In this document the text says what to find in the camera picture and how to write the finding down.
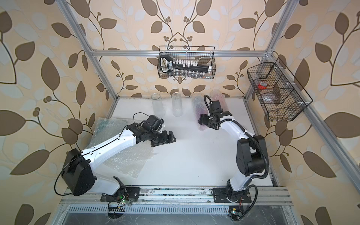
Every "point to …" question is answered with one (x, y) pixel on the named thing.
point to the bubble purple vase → (199, 107)
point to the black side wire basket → (283, 97)
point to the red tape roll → (262, 85)
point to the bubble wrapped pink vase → (217, 95)
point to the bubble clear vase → (177, 108)
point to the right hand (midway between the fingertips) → (203, 122)
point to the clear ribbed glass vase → (159, 108)
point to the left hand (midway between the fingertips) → (169, 139)
